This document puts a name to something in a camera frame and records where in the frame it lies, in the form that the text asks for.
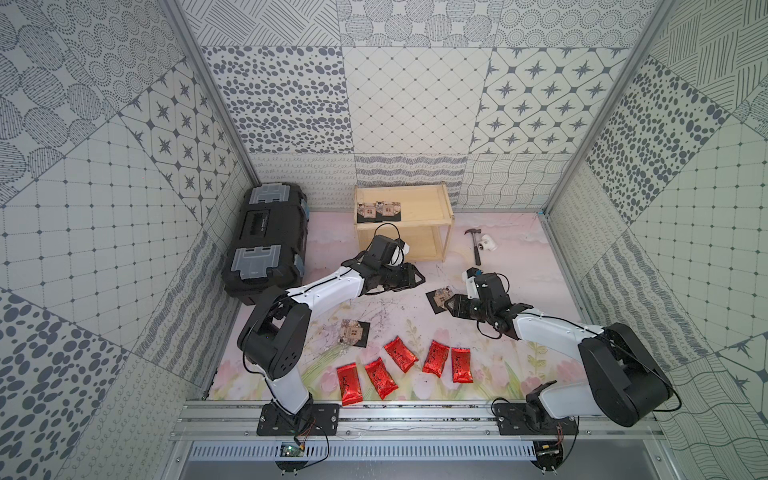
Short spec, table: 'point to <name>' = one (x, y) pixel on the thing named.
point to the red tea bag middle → (400, 354)
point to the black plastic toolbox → (269, 246)
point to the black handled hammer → (475, 231)
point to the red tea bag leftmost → (350, 385)
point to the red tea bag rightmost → (461, 365)
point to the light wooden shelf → (427, 217)
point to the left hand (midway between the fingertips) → (423, 275)
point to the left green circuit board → (291, 450)
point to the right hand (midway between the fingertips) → (451, 307)
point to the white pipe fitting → (487, 243)
